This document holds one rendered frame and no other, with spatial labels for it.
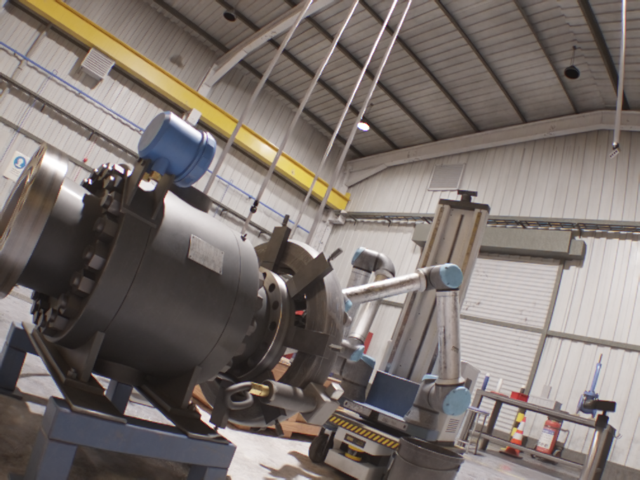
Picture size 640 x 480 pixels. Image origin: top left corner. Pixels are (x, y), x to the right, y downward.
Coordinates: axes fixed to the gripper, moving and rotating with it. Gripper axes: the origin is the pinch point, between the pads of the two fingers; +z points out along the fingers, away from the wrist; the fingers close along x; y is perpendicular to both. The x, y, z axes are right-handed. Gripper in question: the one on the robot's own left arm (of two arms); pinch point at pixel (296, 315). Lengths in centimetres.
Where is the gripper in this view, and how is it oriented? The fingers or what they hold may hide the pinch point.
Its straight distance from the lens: 173.8
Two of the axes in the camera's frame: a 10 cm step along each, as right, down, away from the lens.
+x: 9.0, -2.0, -3.8
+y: -3.3, -8.9, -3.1
